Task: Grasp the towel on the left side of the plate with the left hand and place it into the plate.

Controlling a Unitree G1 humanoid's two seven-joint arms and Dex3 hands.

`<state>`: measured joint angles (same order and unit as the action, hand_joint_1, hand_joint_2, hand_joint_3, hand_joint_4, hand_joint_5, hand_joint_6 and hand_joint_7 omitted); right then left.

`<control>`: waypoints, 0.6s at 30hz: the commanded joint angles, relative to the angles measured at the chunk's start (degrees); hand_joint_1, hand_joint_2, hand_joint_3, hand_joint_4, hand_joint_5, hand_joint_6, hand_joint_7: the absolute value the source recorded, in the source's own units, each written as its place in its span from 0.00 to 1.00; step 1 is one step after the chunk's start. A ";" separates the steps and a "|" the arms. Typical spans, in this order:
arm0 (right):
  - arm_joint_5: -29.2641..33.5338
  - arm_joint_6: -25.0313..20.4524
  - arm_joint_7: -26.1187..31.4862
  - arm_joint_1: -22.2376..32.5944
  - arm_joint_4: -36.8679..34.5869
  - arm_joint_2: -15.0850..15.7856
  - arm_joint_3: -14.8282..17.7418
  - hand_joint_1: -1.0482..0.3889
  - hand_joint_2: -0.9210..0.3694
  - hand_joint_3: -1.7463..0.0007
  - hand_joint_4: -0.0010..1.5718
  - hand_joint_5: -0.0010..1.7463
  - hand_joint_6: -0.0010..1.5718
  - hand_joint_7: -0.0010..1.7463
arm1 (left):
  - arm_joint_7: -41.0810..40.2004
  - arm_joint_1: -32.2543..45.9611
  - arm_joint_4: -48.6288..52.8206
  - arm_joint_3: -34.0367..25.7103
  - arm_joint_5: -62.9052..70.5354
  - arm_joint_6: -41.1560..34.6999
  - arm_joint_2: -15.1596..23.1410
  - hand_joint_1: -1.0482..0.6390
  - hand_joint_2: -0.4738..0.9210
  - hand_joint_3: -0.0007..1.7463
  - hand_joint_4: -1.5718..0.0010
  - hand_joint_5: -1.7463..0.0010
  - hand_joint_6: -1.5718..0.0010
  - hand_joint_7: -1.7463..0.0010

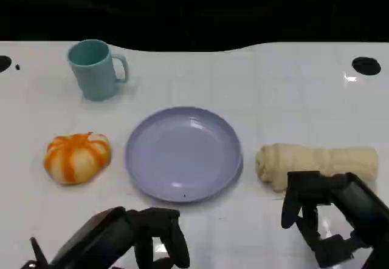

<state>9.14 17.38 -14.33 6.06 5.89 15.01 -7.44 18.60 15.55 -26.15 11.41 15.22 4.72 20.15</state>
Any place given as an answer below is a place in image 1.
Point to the beige towel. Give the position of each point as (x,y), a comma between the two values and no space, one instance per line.
(316,159)

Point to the orange and white bread roll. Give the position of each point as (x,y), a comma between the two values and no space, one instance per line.
(76,159)

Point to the black round table grommet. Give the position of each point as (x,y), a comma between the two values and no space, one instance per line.
(366,66)
(3,63)

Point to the pale green mug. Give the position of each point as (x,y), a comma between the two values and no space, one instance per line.
(95,74)

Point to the lilac plate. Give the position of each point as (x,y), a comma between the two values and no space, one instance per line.
(182,156)

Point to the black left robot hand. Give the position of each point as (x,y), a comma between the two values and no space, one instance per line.
(103,238)

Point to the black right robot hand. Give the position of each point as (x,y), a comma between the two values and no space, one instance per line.
(361,199)

